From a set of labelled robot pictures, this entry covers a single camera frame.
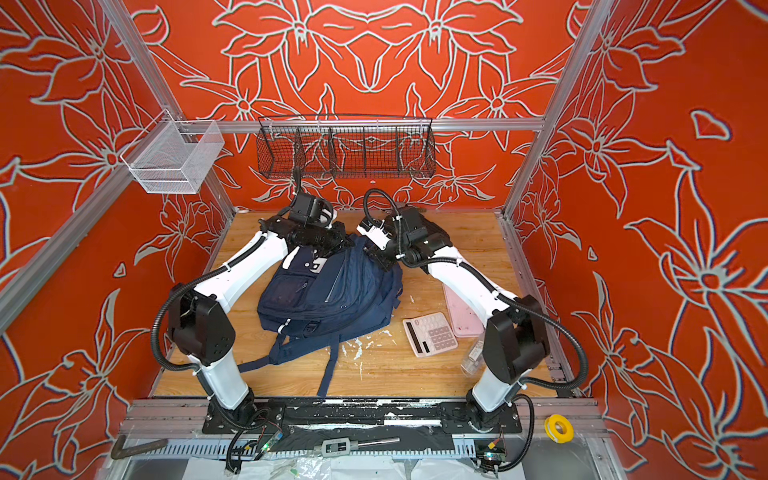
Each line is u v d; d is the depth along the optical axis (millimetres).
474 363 810
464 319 873
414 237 640
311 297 836
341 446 685
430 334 853
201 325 458
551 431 700
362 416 743
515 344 440
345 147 987
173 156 924
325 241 726
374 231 711
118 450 686
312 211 673
